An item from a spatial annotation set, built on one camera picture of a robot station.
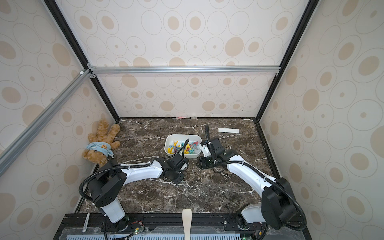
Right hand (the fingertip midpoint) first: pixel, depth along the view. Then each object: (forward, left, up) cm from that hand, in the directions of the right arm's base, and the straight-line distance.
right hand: (203, 162), depth 83 cm
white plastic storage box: (+15, +7, -8) cm, 19 cm away
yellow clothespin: (+18, +20, -8) cm, 29 cm away
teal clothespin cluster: (+12, +8, -8) cm, 17 cm away
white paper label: (+34, -19, -11) cm, 41 cm away
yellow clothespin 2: (+13, +23, -9) cm, 28 cm away
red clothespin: (+19, +6, -8) cm, 22 cm away
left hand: (-6, +11, -10) cm, 16 cm away
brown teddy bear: (+8, +64, +1) cm, 64 cm away
